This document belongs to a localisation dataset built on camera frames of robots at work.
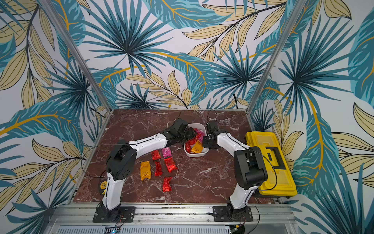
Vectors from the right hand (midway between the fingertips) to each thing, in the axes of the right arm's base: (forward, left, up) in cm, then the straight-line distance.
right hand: (207, 144), depth 95 cm
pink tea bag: (-5, +26, -1) cm, 27 cm away
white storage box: (+15, +4, 0) cm, 16 cm away
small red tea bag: (-5, +34, -3) cm, 34 cm away
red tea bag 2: (+1, +12, 0) cm, 12 cm away
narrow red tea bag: (-16, +30, -2) cm, 34 cm away
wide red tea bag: (-13, +24, -2) cm, 27 cm away
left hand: (+3, +8, +6) cm, 11 cm away
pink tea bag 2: (+6, +3, +2) cm, 7 cm away
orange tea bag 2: (-2, +6, -1) cm, 7 cm away
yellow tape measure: (-24, +60, -2) cm, 64 cm away
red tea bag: (-25, +25, -2) cm, 36 cm away
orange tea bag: (-16, +38, -2) cm, 41 cm away
